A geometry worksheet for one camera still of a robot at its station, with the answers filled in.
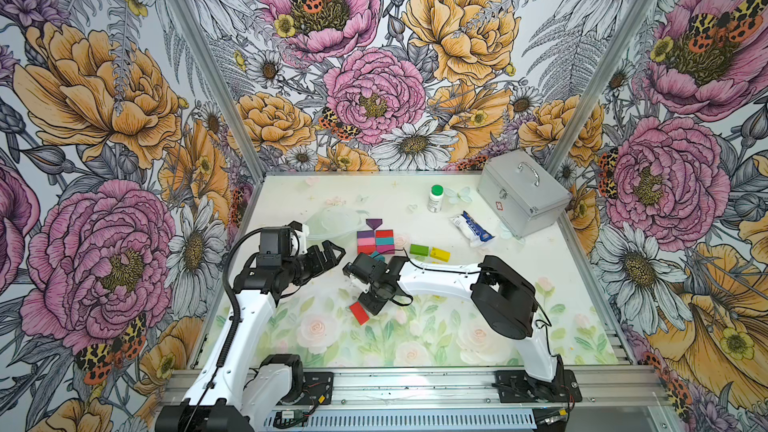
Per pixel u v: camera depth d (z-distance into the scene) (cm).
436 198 105
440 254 99
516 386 73
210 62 89
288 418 73
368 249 99
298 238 77
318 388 73
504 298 52
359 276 72
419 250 100
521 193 95
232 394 41
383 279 66
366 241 102
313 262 70
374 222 106
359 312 83
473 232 102
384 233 102
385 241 102
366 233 105
